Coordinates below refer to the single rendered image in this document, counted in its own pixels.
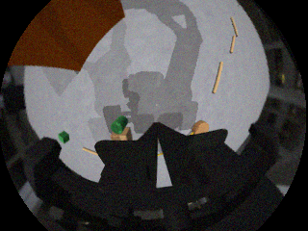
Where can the small green block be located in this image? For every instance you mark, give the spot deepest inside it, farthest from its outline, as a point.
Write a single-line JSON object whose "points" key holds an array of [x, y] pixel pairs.
{"points": [[64, 136]]}

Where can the green cylinder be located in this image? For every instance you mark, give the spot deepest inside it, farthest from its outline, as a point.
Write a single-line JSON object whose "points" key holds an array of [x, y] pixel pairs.
{"points": [[119, 124]]}

